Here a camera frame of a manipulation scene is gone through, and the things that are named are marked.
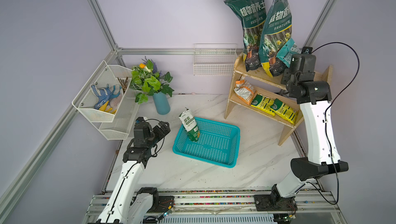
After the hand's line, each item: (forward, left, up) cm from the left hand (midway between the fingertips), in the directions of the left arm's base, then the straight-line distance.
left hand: (164, 127), depth 79 cm
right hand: (+10, -61, +25) cm, 67 cm away
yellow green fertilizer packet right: (+7, -64, +5) cm, 65 cm away
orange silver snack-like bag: (+21, -45, +7) cm, 50 cm away
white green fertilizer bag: (+6, -13, -7) cm, 16 cm away
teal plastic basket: (+1, -30, -20) cm, 37 cm away
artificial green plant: (+23, +11, +14) cm, 29 cm away
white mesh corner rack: (-4, +19, +14) cm, 24 cm away
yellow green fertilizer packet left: (+14, -55, +4) cm, 57 cm away
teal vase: (+25, +8, -9) cm, 28 cm away
